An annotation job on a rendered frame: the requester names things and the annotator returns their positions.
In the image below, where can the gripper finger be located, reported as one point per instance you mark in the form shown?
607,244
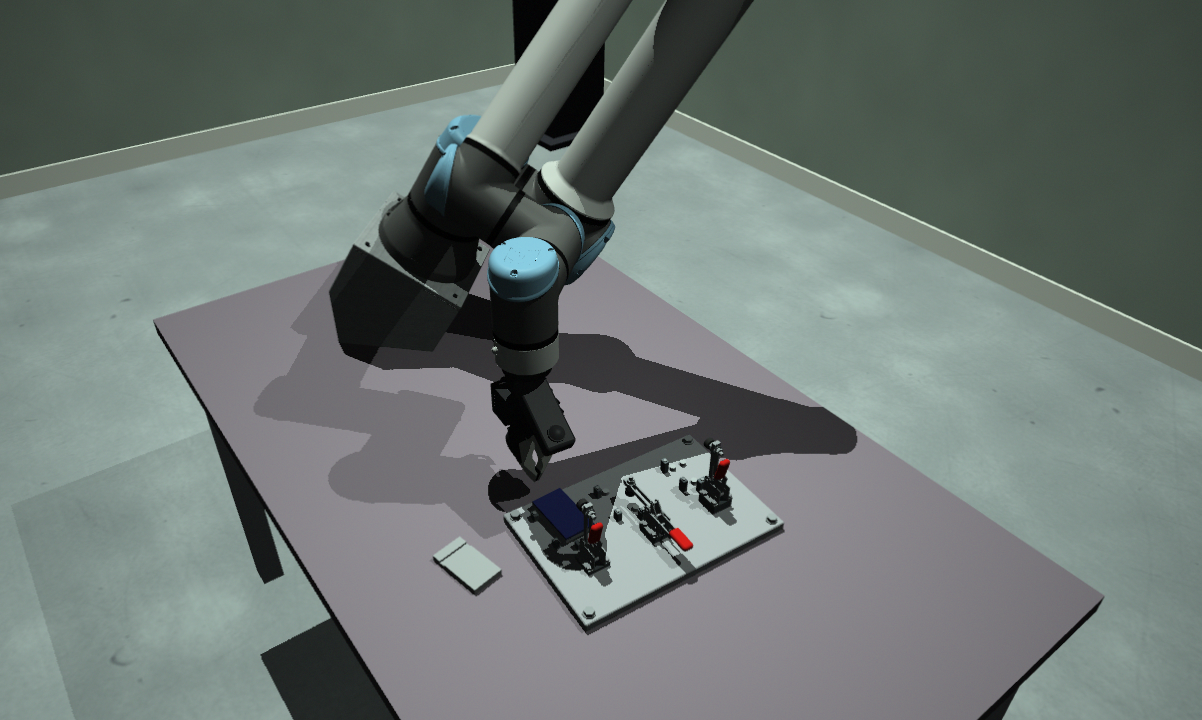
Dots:
542,460
522,448

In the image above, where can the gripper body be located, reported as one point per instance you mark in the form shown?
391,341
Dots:
506,406

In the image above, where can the blue flat blank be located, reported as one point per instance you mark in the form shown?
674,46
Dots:
561,513

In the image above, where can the toggle clamp with red handle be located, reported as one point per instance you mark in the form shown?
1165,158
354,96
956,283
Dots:
651,525

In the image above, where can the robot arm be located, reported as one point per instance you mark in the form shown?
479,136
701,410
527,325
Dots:
472,186

